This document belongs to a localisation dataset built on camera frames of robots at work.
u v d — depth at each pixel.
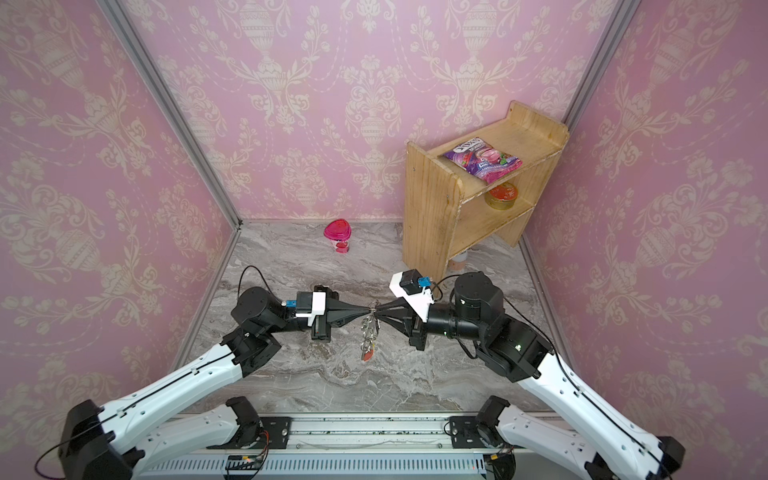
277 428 0.75
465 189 0.65
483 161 0.71
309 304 0.47
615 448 0.39
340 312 0.54
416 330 0.49
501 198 0.94
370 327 0.57
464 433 0.73
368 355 0.58
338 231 1.05
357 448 0.73
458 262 1.03
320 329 0.53
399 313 0.54
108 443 0.40
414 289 0.47
